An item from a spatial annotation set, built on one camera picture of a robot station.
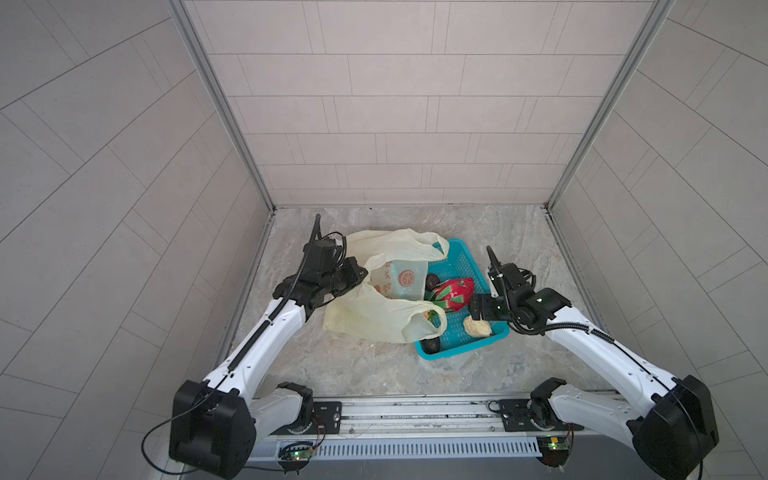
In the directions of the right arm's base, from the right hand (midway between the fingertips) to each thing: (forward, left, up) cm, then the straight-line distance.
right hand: (479, 306), depth 82 cm
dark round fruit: (+10, +12, -3) cm, 16 cm away
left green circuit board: (-30, +47, -4) cm, 56 cm away
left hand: (+8, +29, +10) cm, 31 cm away
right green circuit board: (-32, -11, -9) cm, 35 cm away
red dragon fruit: (+4, +7, 0) cm, 8 cm away
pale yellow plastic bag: (-4, +24, +12) cm, 27 cm away
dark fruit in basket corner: (-9, +14, -3) cm, 17 cm away
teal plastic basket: (+19, +1, -6) cm, 20 cm away
